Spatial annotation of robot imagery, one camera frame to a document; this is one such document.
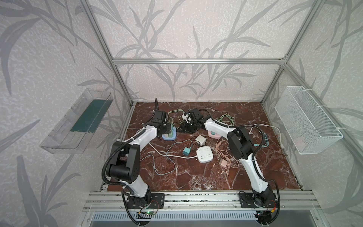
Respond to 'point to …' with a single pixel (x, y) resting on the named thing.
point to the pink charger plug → (223, 162)
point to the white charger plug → (201, 140)
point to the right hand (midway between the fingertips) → (180, 126)
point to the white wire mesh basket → (306, 121)
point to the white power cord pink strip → (268, 126)
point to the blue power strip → (165, 136)
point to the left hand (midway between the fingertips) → (169, 124)
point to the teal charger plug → (185, 152)
